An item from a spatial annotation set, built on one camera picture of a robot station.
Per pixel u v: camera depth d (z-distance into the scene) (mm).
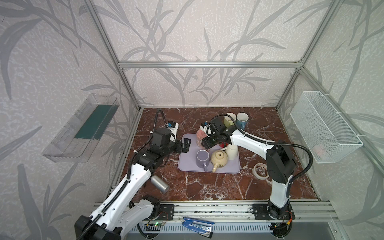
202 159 839
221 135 674
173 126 654
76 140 641
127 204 440
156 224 709
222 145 951
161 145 542
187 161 912
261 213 732
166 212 726
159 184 803
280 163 487
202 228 679
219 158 835
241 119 1015
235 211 753
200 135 910
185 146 668
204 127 818
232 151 866
